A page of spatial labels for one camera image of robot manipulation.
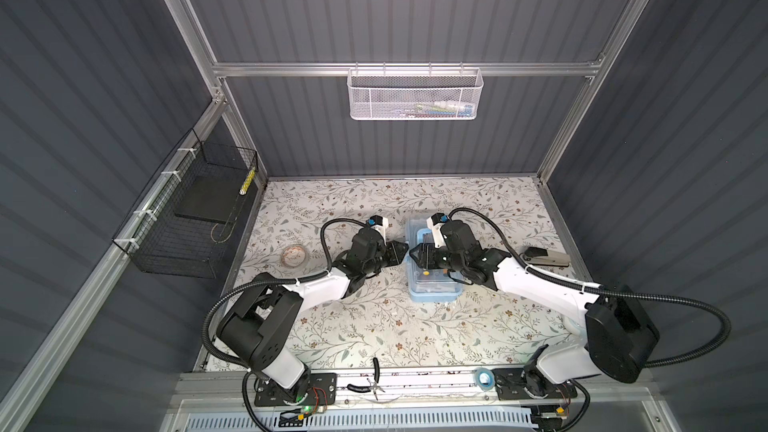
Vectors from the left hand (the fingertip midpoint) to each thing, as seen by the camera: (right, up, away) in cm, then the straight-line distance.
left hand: (409, 247), depth 87 cm
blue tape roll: (+18, -32, -12) cm, 39 cm away
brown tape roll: (-38, -5, +12) cm, 40 cm away
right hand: (+2, -2, -3) cm, 4 cm away
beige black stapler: (+43, -4, +7) cm, 44 cm away
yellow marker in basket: (-45, +19, -6) cm, 49 cm away
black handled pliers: (-10, -34, -12) cm, 37 cm away
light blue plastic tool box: (+7, -12, -4) cm, 15 cm away
